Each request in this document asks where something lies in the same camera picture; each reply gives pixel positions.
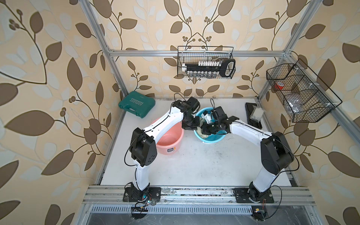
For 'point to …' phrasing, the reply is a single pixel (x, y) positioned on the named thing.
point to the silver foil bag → (296, 107)
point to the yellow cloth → (199, 130)
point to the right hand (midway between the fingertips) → (197, 131)
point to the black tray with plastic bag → (249, 107)
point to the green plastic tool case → (139, 103)
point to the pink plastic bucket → (169, 141)
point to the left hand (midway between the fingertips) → (196, 127)
